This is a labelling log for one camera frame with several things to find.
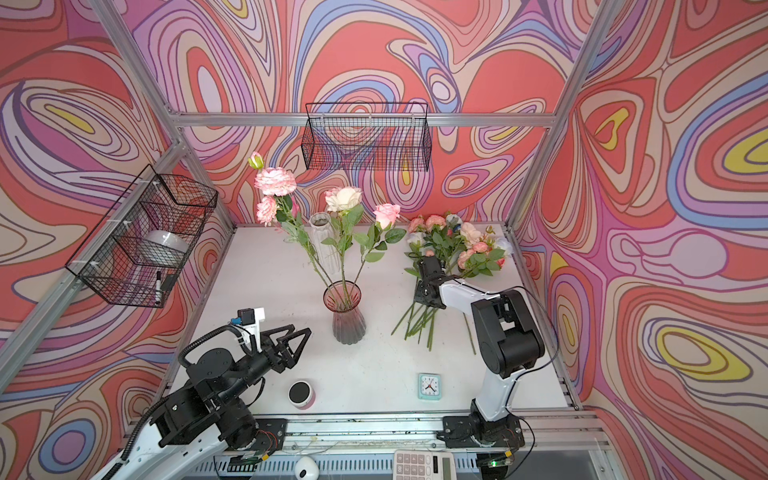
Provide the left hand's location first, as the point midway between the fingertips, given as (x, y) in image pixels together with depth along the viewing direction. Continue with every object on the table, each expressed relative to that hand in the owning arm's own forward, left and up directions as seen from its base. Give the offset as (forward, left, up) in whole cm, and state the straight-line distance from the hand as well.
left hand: (306, 331), depth 67 cm
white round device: (-24, 0, -20) cm, 31 cm away
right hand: (+21, -33, -23) cm, 45 cm away
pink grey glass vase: (+12, -7, -6) cm, 15 cm away
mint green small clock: (-6, -30, -21) cm, 37 cm away
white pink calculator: (-24, -27, -22) cm, 42 cm away
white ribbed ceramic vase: (+33, +1, 0) cm, 33 cm away
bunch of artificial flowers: (+9, -44, -23) cm, 51 cm away
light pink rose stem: (+18, -16, +11) cm, 26 cm away
